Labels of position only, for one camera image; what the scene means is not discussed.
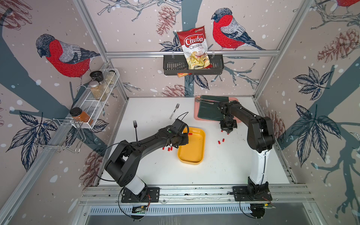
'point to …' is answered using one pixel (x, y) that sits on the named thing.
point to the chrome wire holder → (63, 134)
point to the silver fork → (176, 108)
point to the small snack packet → (180, 75)
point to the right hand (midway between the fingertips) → (226, 130)
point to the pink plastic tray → (202, 120)
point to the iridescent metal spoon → (198, 100)
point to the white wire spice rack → (91, 106)
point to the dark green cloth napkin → (212, 111)
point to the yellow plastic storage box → (194, 153)
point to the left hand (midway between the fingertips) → (190, 138)
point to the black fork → (135, 125)
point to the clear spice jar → (110, 77)
